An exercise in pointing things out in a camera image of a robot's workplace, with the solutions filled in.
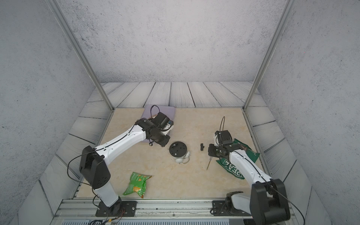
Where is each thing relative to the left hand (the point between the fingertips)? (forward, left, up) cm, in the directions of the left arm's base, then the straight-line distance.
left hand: (168, 142), depth 84 cm
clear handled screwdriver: (-8, -25, -6) cm, 27 cm away
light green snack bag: (-20, +17, -10) cm, 28 cm away
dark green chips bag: (-8, -35, -13) cm, 39 cm away
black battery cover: (+5, -22, -14) cm, 26 cm away
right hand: (-3, -26, -5) cm, 26 cm away
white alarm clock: (0, -6, -10) cm, 11 cm away
